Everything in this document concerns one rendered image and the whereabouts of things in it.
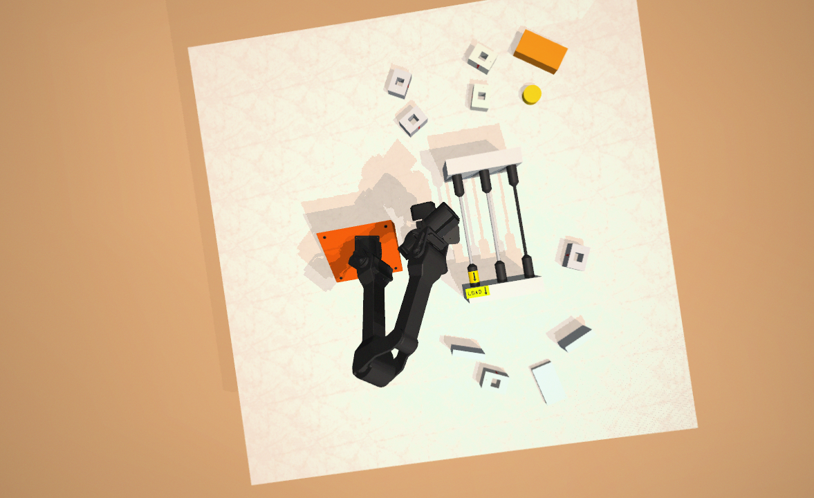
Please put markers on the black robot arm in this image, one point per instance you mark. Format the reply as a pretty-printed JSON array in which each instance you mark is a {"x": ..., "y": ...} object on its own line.
[{"x": 373, "y": 360}]

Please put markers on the yellow short cylinder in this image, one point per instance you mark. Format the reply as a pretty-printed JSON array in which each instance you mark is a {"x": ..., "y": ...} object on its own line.
[{"x": 531, "y": 94}]

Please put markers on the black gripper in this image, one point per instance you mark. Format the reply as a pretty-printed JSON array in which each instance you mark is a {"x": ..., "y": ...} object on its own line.
[{"x": 421, "y": 211}]

